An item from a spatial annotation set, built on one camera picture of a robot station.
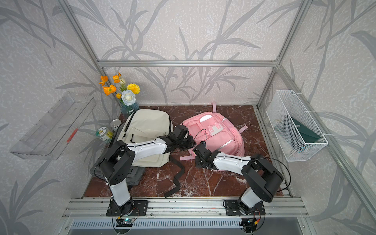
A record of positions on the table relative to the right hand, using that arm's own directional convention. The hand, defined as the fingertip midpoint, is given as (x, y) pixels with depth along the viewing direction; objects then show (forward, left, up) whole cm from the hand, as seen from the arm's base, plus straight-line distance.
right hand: (198, 160), depth 90 cm
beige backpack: (+22, +42, +7) cm, 48 cm away
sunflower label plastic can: (+15, +61, +8) cm, 64 cm away
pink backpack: (+19, -13, +4) cm, 24 cm away
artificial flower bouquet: (+26, +39, +34) cm, 58 cm away
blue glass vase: (+34, +52, +10) cm, 63 cm away
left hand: (+8, +1, +7) cm, 11 cm away
